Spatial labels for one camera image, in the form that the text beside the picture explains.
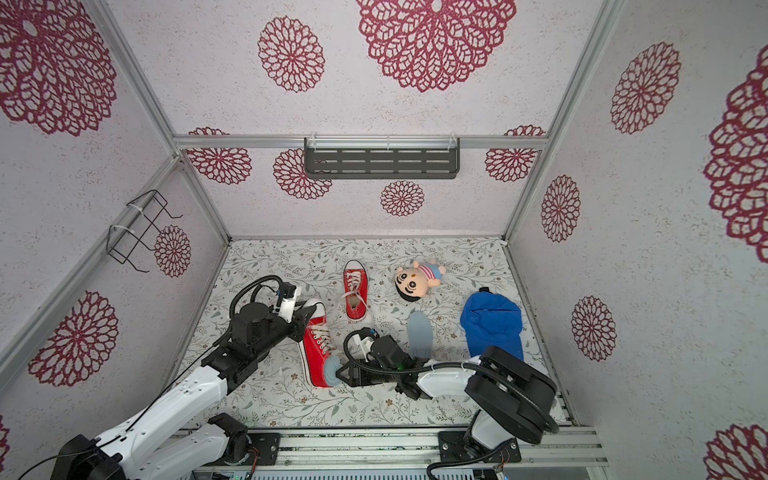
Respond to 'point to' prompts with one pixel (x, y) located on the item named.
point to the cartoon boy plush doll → (413, 283)
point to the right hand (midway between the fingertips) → (338, 374)
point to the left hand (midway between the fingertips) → (311, 306)
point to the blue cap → (492, 319)
